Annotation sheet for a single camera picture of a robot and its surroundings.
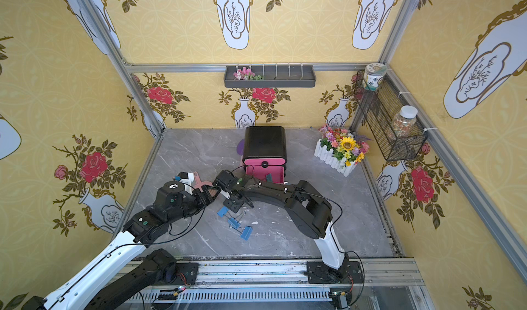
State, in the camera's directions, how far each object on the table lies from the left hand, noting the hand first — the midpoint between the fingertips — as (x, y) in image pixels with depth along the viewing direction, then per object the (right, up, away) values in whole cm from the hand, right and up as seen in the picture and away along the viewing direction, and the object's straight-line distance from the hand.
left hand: (210, 191), depth 76 cm
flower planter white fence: (+54, +15, +14) cm, 58 cm away
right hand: (+9, -5, +15) cm, 18 cm away
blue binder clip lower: (+13, -18, +6) cm, 23 cm away
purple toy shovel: (+7, +17, +38) cm, 42 cm away
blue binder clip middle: (+7, -15, +9) cm, 19 cm away
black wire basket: (+75, +36, +25) cm, 87 cm away
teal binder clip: (+22, +3, +14) cm, 26 cm away
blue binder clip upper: (+2, -11, +12) cm, 16 cm away
